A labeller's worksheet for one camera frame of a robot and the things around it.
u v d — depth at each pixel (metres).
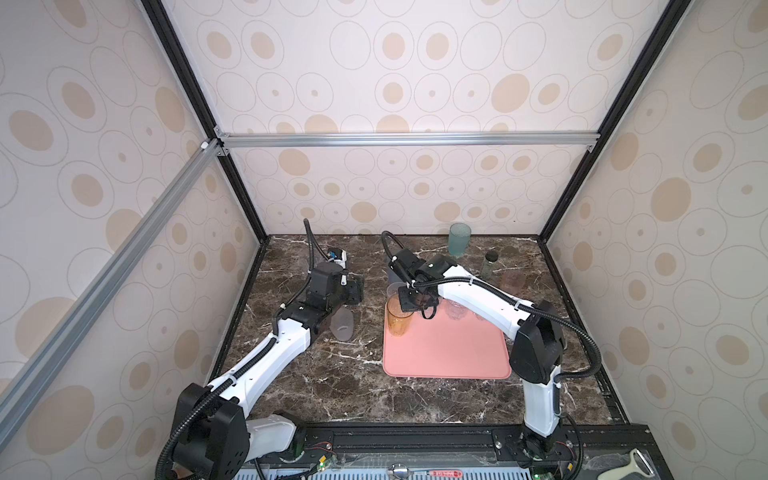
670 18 0.69
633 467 0.70
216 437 0.39
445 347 0.91
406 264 0.67
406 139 0.89
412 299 0.76
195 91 0.80
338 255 0.71
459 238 1.13
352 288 0.73
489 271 1.05
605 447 0.75
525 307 0.50
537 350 0.47
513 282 1.04
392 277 0.71
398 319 0.87
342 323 0.92
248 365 0.45
